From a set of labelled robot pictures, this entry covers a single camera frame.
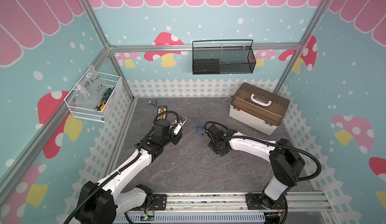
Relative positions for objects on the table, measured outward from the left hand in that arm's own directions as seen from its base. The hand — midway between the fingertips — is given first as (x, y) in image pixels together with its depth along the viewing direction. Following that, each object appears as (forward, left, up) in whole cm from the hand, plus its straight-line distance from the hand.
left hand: (179, 129), depth 83 cm
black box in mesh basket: (+35, -15, +17) cm, 42 cm away
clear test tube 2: (0, -7, -15) cm, 17 cm away
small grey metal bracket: (+34, +25, -15) cm, 44 cm away
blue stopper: (+12, -10, -16) cm, 22 cm away
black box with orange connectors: (+27, +17, -15) cm, 36 cm away
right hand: (-5, -18, -12) cm, 22 cm away
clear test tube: (+7, -4, -16) cm, 18 cm away
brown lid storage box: (+13, -47, +4) cm, 49 cm away
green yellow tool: (+1, +36, +16) cm, 40 cm away
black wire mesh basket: (+43, -34, +20) cm, 58 cm away
